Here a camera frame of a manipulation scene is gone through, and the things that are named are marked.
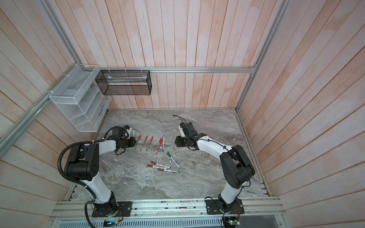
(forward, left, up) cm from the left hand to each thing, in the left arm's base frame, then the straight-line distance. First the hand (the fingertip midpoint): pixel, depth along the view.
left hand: (135, 142), depth 100 cm
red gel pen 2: (+2, -7, 0) cm, 7 cm away
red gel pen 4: (+1, -19, 0) cm, 19 cm away
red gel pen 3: (+2, -11, +1) cm, 12 cm away
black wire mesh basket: (+37, +10, +25) cm, 46 cm away
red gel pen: (+3, -2, 0) cm, 4 cm away
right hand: (-3, -30, +8) cm, 32 cm away
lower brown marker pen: (-20, -21, 0) cm, 29 cm away
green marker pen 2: (-11, -25, +1) cm, 28 cm away
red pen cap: (-10, -51, +1) cm, 52 cm away
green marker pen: (-2, -20, +1) cm, 20 cm away
